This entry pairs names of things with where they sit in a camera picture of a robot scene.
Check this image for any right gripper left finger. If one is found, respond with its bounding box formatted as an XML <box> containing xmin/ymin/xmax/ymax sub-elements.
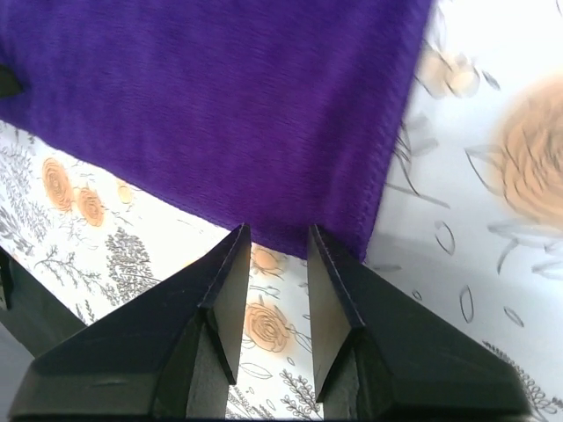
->
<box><xmin>9</xmin><ymin>225</ymin><xmax>251</xmax><ymax>418</ymax></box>

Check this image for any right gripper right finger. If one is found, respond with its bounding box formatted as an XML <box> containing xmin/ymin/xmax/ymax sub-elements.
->
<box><xmin>307</xmin><ymin>225</ymin><xmax>530</xmax><ymax>418</ymax></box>

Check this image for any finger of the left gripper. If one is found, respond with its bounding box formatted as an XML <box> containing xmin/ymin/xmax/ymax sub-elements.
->
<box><xmin>0</xmin><ymin>64</ymin><xmax>24</xmax><ymax>98</ymax></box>

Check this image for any purple towel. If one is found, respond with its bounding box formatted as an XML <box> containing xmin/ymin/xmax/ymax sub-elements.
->
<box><xmin>1</xmin><ymin>0</ymin><xmax>432</xmax><ymax>258</ymax></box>

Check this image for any floral table mat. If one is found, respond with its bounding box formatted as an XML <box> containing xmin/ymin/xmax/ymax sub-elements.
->
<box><xmin>1</xmin><ymin>1</ymin><xmax>562</xmax><ymax>421</ymax></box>

